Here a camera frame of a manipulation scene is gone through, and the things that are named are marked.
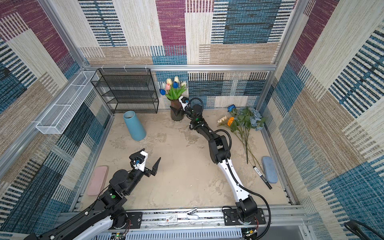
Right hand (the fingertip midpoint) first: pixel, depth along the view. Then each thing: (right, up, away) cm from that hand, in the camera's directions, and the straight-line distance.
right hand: (175, 101), depth 103 cm
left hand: (-8, -30, -28) cm, 42 cm away
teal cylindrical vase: (-24, -21, -6) cm, 32 cm away
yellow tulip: (-2, +11, -10) cm, 15 cm away
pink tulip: (-2, +7, -13) cm, 15 cm away
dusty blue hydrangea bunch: (+47, -12, -4) cm, 49 cm away
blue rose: (+41, -3, +13) cm, 43 cm away
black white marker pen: (+52, -46, -18) cm, 71 cm away
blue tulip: (-6, +4, -11) cm, 14 cm away
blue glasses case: (+56, -43, -16) cm, 73 cm away
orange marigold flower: (+39, -14, +5) cm, 42 cm away
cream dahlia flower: (+33, -13, +3) cm, 36 cm away
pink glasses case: (-39, -47, -21) cm, 65 cm away
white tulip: (+6, +12, -1) cm, 14 cm away
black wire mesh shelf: (-36, +9, +7) cm, 37 cm away
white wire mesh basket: (-51, -14, -33) cm, 62 cm away
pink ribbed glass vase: (+1, -2, -6) cm, 7 cm away
